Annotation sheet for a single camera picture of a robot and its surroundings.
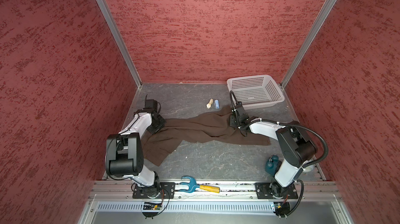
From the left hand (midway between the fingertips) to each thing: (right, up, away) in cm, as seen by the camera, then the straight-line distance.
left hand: (161, 128), depth 91 cm
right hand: (+44, +4, +6) cm, 45 cm away
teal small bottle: (+59, -15, -15) cm, 63 cm away
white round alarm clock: (+79, -18, -13) cm, 83 cm away
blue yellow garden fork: (+21, -25, -17) cm, 36 cm away
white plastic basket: (+66, +23, +27) cm, 75 cm away
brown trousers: (+29, +1, 0) cm, 29 cm away
